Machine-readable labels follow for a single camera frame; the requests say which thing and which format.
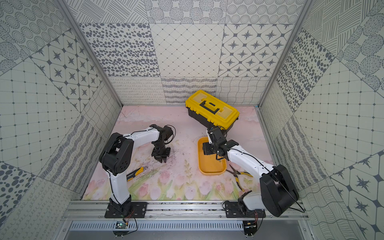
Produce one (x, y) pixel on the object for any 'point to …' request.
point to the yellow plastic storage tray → (208, 164)
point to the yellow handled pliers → (235, 173)
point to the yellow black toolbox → (211, 110)
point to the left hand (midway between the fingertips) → (166, 159)
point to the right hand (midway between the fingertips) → (208, 148)
